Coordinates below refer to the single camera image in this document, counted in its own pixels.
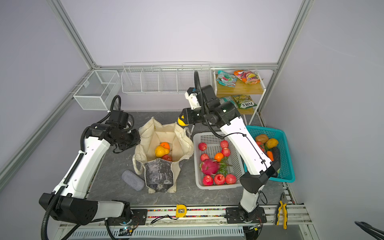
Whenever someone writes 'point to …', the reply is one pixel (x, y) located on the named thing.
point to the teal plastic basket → (245, 167)
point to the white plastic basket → (213, 141)
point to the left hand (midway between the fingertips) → (140, 143)
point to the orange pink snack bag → (247, 76)
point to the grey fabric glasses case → (134, 180)
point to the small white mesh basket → (98, 91)
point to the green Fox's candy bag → (244, 101)
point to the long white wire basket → (163, 77)
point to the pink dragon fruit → (210, 167)
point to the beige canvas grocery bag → (160, 151)
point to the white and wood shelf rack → (257, 90)
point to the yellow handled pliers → (282, 204)
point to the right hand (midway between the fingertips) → (183, 117)
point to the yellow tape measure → (181, 210)
